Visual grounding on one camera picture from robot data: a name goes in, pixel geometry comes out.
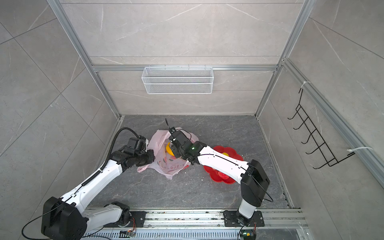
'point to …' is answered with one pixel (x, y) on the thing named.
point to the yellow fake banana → (169, 149)
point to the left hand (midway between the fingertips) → (155, 153)
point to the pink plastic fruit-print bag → (165, 163)
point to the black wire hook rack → (307, 124)
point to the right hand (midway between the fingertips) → (177, 143)
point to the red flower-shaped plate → (218, 175)
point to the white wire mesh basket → (179, 80)
